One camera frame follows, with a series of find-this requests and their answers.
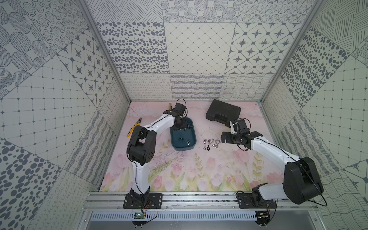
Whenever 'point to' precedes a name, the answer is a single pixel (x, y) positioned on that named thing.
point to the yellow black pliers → (135, 124)
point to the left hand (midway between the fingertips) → (183, 123)
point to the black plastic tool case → (223, 113)
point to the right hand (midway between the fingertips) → (228, 139)
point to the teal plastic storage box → (186, 139)
